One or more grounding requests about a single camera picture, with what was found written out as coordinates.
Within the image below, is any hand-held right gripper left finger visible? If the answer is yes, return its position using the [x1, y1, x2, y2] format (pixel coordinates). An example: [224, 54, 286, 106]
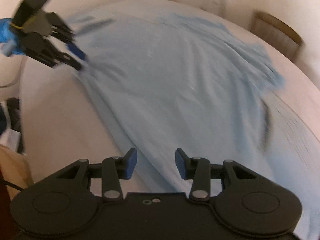
[55, 148, 138, 203]

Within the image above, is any white drawer cabinet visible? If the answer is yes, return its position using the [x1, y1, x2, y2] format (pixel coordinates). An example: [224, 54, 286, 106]
[175, 0, 225, 15]

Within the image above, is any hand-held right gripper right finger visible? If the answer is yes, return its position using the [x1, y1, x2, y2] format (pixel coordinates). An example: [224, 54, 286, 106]
[175, 148, 258, 202]

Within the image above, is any black cable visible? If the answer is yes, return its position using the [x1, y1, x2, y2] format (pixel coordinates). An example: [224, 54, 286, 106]
[0, 177, 23, 192]

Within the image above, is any light blue garment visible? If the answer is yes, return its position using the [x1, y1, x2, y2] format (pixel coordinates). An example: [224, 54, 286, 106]
[67, 10, 285, 198]

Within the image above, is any white tablecloth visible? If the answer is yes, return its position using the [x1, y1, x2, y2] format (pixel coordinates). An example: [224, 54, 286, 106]
[20, 0, 320, 240]

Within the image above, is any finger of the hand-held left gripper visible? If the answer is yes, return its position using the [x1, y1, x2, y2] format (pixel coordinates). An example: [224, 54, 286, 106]
[54, 42, 88, 71]
[50, 12, 75, 43]

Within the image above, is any person's left forearm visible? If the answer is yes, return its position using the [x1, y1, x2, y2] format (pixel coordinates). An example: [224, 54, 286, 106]
[0, 17, 25, 57]

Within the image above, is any wooden chair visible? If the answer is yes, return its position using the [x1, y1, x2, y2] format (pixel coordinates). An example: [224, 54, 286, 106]
[251, 11, 304, 60]

